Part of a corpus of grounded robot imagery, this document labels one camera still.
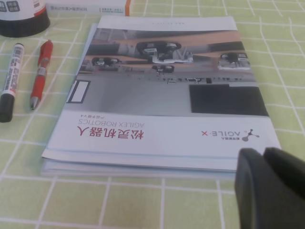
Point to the brochure underneath stack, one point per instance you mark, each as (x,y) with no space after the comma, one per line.
(133,170)

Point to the orange white book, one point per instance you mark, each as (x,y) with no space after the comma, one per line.
(103,7)

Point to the Agilex Robotics brochure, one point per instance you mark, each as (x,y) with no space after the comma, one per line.
(152,95)

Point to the white black marker pen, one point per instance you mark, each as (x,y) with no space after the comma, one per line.
(8,95)

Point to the black mesh pen holder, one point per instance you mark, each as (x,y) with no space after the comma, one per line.
(23,18)

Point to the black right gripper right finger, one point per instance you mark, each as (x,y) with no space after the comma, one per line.
(291,171)

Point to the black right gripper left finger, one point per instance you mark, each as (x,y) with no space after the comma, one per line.
(259,193)

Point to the red retractable pen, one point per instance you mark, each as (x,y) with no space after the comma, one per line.
(40,79)

